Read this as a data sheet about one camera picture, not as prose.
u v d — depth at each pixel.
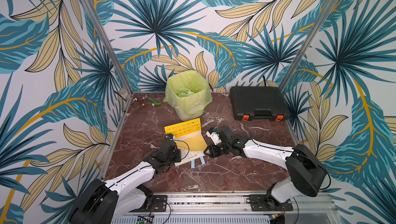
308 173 0.44
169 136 0.78
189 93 0.95
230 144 0.67
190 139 0.93
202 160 0.86
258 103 1.03
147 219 0.72
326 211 0.73
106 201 0.40
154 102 1.10
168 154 0.66
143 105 1.10
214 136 0.79
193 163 0.85
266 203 0.67
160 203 0.73
